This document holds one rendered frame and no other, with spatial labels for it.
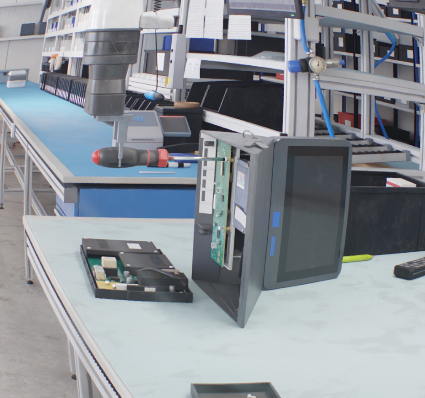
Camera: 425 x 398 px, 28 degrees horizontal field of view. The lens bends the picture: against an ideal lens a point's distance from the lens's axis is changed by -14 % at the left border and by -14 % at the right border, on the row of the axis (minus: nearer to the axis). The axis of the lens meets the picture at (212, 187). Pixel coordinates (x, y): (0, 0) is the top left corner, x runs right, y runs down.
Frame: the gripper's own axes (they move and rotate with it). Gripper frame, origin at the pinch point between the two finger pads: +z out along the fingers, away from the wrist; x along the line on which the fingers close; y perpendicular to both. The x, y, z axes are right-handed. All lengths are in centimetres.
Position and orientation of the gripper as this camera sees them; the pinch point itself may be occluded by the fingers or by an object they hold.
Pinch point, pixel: (117, 164)
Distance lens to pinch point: 118.4
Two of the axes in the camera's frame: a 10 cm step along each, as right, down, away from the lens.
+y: -9.7, -0.2, -2.6
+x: 2.5, 1.7, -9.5
